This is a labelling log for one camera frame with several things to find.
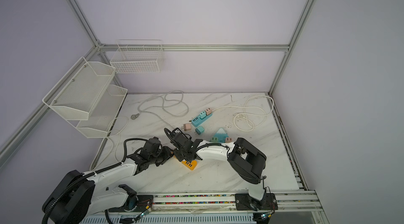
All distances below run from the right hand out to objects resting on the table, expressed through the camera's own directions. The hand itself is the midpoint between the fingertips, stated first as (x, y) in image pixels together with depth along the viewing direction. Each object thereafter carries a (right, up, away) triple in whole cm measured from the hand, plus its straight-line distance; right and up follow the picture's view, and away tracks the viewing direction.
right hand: (177, 150), depth 87 cm
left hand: (-2, -2, 0) cm, 3 cm away
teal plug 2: (+14, +20, +14) cm, 28 cm away
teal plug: (+12, +10, +12) cm, 20 cm away
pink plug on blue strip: (+18, +22, +15) cm, 32 cm away
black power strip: (-1, +10, +10) cm, 14 cm away
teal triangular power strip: (+26, +7, +7) cm, 28 cm away
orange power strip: (+8, -7, -3) cm, 11 cm away
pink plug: (+4, +12, +14) cm, 19 cm away
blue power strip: (+11, +15, +14) cm, 23 cm away
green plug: (+21, +6, +2) cm, 22 cm away
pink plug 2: (+29, +6, +2) cm, 30 cm away
